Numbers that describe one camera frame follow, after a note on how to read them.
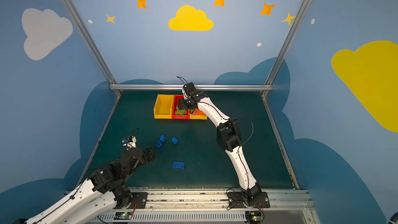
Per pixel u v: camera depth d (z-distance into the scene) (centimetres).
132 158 55
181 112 104
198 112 75
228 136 62
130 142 65
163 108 111
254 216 72
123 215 71
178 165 85
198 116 104
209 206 73
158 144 92
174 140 93
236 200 74
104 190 50
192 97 75
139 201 74
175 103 111
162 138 94
